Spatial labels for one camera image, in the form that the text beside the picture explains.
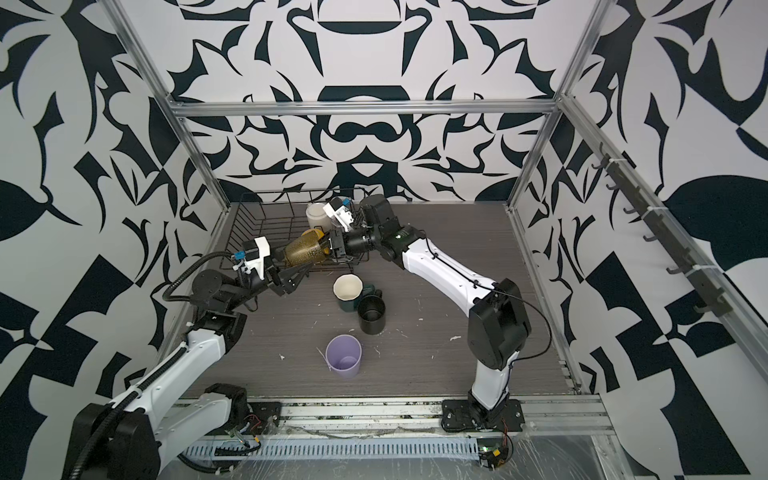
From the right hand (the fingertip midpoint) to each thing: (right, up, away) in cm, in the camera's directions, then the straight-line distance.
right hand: (312, 251), depth 71 cm
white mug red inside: (-6, +10, +32) cm, 34 cm away
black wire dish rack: (-14, +6, +41) cm, 44 cm away
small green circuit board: (+42, -47, 0) cm, 63 cm away
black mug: (+13, -19, +19) cm, 30 cm away
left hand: (-2, +1, -2) cm, 3 cm away
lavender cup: (+6, -28, +11) cm, 30 cm away
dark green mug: (+6, -12, +19) cm, 24 cm away
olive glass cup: (0, +1, -5) cm, 5 cm away
